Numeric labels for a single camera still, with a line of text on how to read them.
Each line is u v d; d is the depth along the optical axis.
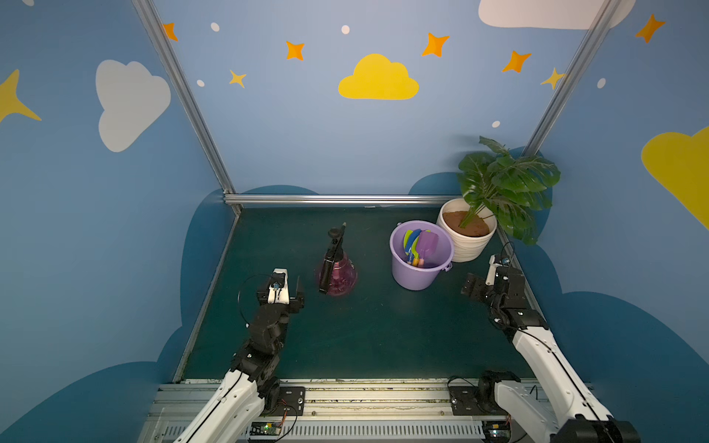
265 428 0.72
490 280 0.73
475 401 0.74
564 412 0.42
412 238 0.96
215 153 1.01
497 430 0.72
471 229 1.01
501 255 1.10
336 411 0.74
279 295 0.65
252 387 0.54
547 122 0.91
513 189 0.73
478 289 0.75
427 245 0.96
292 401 0.75
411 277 0.95
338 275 0.94
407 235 0.96
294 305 0.71
